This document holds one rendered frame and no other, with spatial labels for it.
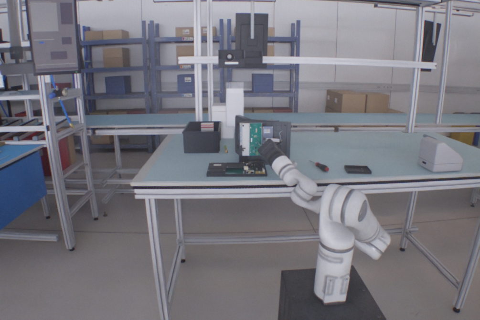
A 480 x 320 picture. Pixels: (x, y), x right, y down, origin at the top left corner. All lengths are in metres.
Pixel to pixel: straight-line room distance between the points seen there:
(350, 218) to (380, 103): 4.40
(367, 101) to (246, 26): 2.51
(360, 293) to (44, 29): 2.08
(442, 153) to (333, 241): 0.93
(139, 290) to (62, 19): 1.83
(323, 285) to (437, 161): 0.92
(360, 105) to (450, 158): 3.42
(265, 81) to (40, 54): 3.67
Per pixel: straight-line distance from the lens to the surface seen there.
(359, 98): 4.93
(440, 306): 2.42
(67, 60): 2.18
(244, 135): 1.44
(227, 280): 2.31
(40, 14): 2.16
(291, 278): 0.99
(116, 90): 5.37
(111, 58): 5.35
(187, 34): 5.06
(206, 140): 1.65
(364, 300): 0.96
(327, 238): 0.81
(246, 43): 3.23
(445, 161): 1.63
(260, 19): 3.26
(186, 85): 5.05
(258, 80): 5.06
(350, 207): 0.75
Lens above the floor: 1.48
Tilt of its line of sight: 14 degrees down
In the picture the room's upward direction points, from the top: straight up
